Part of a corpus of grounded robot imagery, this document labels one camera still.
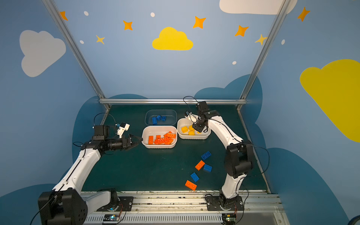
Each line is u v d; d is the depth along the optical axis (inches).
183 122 42.4
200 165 34.8
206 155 35.9
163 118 43.8
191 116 31.4
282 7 27.7
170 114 44.8
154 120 43.5
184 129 41.1
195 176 32.4
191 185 31.6
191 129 41.0
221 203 26.0
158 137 39.9
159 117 43.6
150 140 38.7
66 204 15.5
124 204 29.0
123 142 26.6
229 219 28.3
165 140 37.7
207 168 33.9
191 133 41.0
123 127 28.9
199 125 30.9
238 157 18.9
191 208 29.0
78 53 34.0
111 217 28.0
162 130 41.1
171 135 39.9
